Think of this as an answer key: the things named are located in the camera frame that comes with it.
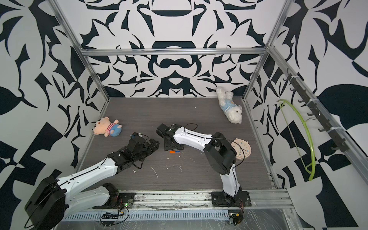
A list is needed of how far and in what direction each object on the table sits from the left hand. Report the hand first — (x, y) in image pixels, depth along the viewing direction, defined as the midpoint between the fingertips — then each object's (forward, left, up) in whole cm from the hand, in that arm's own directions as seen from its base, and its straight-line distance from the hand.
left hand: (155, 143), depth 85 cm
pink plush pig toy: (+15, +34, -2) cm, 37 cm away
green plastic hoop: (-19, -67, +22) cm, 73 cm away
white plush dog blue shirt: (+22, -51, 0) cm, 56 cm away
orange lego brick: (-2, -11, -8) cm, 14 cm away
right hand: (+1, -9, -5) cm, 10 cm away
